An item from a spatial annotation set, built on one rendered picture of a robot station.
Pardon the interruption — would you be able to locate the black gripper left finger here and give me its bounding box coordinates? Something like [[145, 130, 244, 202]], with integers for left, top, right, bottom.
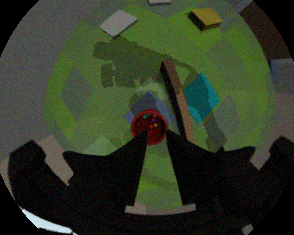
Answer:
[[62, 129, 147, 206]]

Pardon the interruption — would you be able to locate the dark brown rectangular bar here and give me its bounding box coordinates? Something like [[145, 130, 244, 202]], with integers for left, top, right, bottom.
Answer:
[[159, 59, 195, 144]]

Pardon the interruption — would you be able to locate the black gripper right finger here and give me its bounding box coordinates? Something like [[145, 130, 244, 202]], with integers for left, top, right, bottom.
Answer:
[[166, 129, 256, 205]]

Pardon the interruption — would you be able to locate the red cup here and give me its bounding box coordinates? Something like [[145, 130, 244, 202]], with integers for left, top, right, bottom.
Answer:
[[131, 109, 168, 146]]

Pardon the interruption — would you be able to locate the yellow rectangular block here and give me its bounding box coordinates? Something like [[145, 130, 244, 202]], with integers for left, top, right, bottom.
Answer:
[[188, 8, 222, 32]]

